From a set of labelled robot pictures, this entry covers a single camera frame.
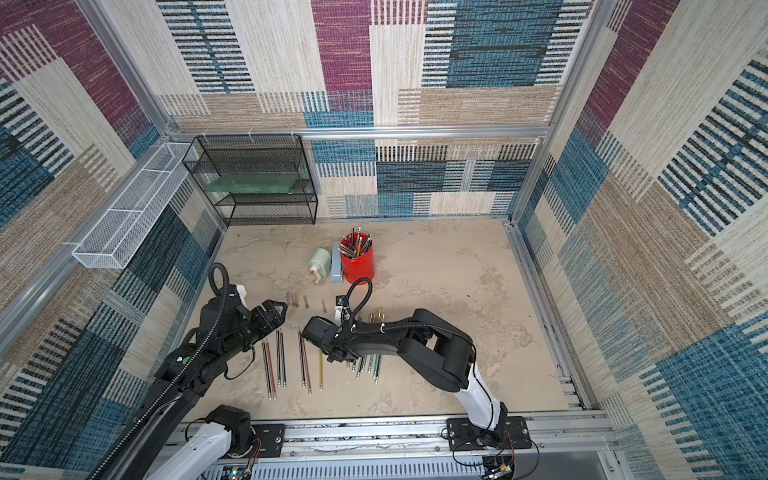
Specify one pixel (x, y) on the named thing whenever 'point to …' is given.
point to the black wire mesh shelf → (258, 154)
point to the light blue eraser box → (336, 272)
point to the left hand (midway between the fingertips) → (280, 311)
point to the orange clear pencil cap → (296, 300)
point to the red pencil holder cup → (357, 257)
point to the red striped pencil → (273, 386)
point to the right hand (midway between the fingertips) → (351, 333)
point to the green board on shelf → (252, 184)
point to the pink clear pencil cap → (289, 298)
